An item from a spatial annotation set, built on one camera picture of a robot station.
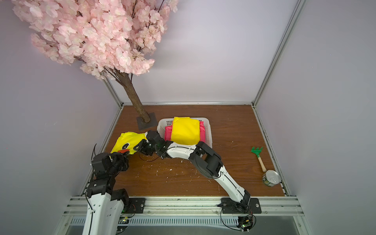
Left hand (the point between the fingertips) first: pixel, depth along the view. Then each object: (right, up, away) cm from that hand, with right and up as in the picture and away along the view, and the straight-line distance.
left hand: (131, 148), depth 78 cm
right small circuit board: (+60, -35, -9) cm, 70 cm away
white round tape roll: (+77, -16, -1) cm, 79 cm away
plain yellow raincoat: (+29, +8, +14) cm, 34 cm away
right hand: (-1, -1, +3) cm, 4 cm away
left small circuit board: (0, -35, -7) cm, 35 cm away
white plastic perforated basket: (+13, +13, +20) cm, 27 cm away
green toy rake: (+76, -5, +14) cm, 78 cm away
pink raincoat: (+17, +7, +16) cm, 25 cm away
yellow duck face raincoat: (-10, +1, +18) cm, 20 cm away
